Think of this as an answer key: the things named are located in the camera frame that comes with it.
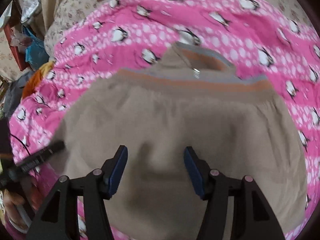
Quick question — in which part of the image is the orange cloth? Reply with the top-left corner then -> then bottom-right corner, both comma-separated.
22,61 -> 55,98

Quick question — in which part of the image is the pink penguin blanket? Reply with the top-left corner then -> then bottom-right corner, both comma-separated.
7,0 -> 320,240

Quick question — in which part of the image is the beige curtain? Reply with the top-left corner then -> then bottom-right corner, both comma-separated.
22,0 -> 84,39

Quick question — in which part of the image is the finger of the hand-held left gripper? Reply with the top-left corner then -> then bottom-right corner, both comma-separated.
7,140 -> 66,179

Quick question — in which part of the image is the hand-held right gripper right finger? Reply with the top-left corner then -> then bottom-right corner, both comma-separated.
184,146 -> 285,240

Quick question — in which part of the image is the beige jacket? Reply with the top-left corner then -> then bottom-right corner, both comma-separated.
54,41 -> 308,235

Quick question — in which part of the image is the floral bed sheet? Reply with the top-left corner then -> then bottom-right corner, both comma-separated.
44,0 -> 316,54

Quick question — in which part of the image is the silver plastic bag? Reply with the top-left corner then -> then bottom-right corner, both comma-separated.
20,0 -> 42,23

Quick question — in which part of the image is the clear plastic bag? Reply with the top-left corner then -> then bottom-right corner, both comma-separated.
10,27 -> 26,47

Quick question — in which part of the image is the red wooden furniture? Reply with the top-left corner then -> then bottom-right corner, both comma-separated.
3,25 -> 29,72

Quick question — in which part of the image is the person's left hand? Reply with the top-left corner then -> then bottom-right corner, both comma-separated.
3,190 -> 30,232

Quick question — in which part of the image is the blue plastic bag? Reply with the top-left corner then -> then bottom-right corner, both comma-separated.
22,25 -> 50,68

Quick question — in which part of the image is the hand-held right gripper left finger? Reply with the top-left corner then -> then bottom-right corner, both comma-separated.
25,145 -> 128,240

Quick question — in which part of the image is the grey striped clothing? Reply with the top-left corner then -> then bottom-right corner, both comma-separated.
3,70 -> 34,119

